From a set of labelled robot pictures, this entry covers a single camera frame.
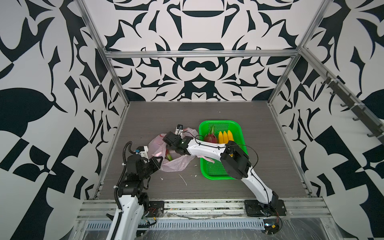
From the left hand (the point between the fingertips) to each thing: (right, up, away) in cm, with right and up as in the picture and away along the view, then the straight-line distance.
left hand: (162, 155), depth 81 cm
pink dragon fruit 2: (+1, -2, +8) cm, 9 cm away
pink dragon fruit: (+27, +8, +11) cm, 30 cm away
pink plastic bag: (-5, +2, +9) cm, 10 cm away
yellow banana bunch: (+35, +8, +13) cm, 39 cm away
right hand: (+3, +5, +13) cm, 14 cm away
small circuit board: (+53, -30, -9) cm, 62 cm away
